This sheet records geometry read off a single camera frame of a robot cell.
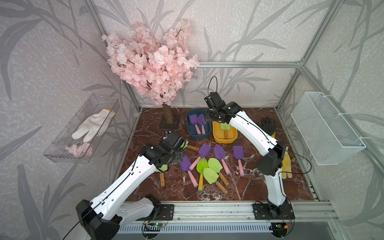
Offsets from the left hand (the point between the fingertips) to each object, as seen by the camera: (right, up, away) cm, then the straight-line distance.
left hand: (176, 156), depth 74 cm
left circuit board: (-9, -32, -4) cm, 33 cm away
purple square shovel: (+36, -2, +19) cm, 41 cm away
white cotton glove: (-35, +16, -7) cm, 39 cm away
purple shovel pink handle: (+7, +19, +39) cm, 44 cm away
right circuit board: (+52, -36, 0) cm, 63 cm away
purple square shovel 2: (+3, -9, +15) cm, 17 cm away
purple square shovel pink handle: (+14, -2, +22) cm, 26 cm away
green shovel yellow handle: (+13, -8, +15) cm, 22 cm away
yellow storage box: (+25, +9, +30) cm, 40 cm away
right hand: (+16, +22, +11) cm, 29 cm away
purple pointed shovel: (+14, +17, +37) cm, 43 cm away
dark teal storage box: (+6, +12, +32) cm, 34 cm away
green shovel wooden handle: (+5, +1, +22) cm, 23 cm away
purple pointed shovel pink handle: (+24, -2, +21) cm, 32 cm away
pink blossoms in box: (-36, +6, -15) cm, 40 cm away
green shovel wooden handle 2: (+21, -9, +16) cm, 28 cm away
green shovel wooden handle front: (+18, -14, +11) cm, 26 cm away
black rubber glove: (+62, +15, +34) cm, 73 cm away
